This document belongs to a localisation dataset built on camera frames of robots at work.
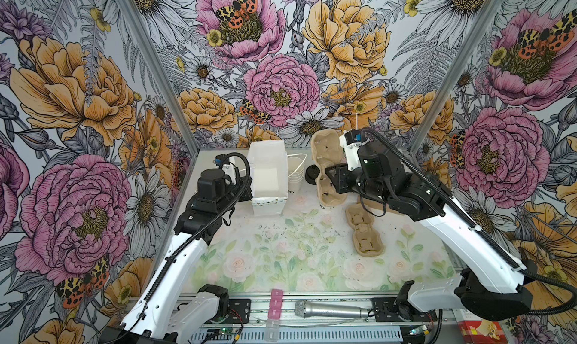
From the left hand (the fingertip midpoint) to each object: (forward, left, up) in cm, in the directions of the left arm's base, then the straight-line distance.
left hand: (251, 186), depth 75 cm
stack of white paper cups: (+13, -15, -14) cm, 24 cm away
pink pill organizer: (-36, -7, -24) cm, 43 cm away
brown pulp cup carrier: (-9, -42, -24) cm, 49 cm away
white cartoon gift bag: (+15, -4, -6) cm, 16 cm away
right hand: (-5, -25, +11) cm, 27 cm away
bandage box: (-36, -66, -22) cm, 79 cm away
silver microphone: (-32, -17, -22) cm, 43 cm away
